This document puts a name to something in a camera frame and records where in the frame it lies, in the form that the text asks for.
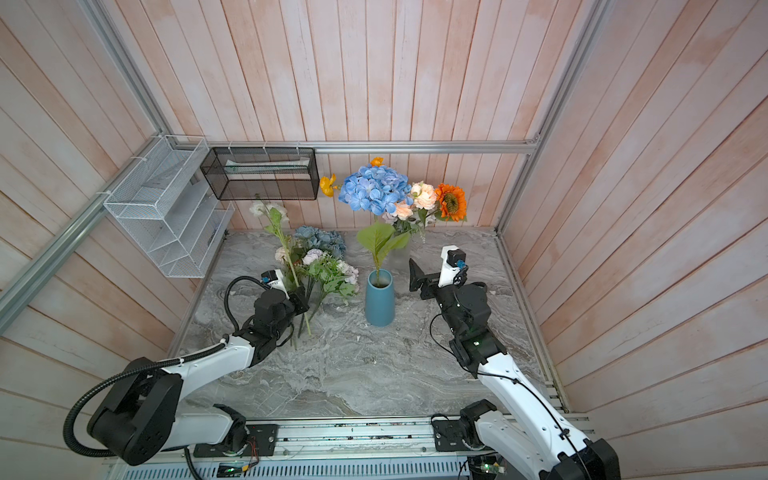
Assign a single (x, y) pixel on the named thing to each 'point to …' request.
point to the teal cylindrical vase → (380, 298)
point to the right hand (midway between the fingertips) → (428, 257)
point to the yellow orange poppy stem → (327, 183)
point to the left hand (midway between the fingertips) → (307, 291)
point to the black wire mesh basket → (263, 173)
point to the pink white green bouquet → (312, 267)
